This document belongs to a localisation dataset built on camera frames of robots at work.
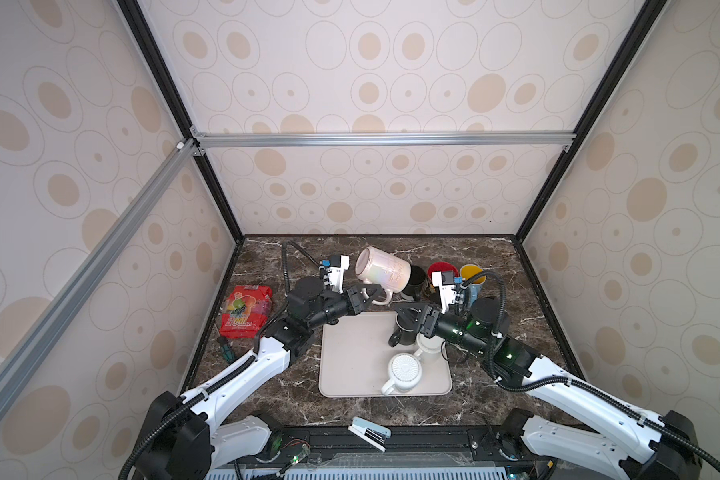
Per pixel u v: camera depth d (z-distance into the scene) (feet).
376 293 2.30
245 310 3.09
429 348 2.73
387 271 2.26
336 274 2.21
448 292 2.04
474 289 3.12
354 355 2.88
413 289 3.09
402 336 2.90
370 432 2.44
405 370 2.55
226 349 2.87
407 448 2.44
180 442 1.28
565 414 1.62
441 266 3.20
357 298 2.13
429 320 1.95
